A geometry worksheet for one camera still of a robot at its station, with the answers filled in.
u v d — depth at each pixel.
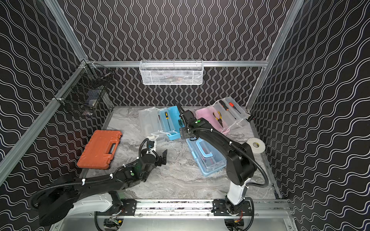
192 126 0.62
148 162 0.61
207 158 0.82
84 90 0.94
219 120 1.02
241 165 0.46
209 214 0.73
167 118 1.03
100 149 0.90
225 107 1.04
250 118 1.10
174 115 1.13
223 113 1.04
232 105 1.05
